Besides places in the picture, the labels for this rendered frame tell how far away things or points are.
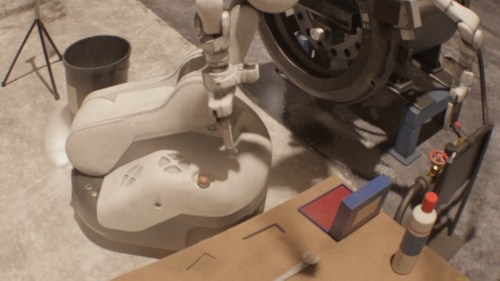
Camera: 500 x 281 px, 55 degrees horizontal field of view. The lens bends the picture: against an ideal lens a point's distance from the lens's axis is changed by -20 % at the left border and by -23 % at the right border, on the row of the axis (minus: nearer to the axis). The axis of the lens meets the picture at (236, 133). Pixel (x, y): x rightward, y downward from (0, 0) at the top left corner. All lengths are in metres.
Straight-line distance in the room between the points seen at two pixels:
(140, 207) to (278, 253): 0.56
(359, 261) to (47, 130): 1.62
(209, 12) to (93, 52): 1.19
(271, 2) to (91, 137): 0.70
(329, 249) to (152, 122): 0.69
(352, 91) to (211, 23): 0.86
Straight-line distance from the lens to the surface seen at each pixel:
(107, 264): 1.88
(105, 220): 1.80
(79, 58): 2.46
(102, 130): 1.76
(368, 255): 1.34
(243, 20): 1.59
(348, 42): 2.22
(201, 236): 1.80
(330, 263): 1.30
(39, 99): 2.75
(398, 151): 2.50
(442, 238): 2.16
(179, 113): 1.69
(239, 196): 1.70
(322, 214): 1.41
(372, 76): 2.03
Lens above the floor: 1.41
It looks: 35 degrees down
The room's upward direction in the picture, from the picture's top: 5 degrees clockwise
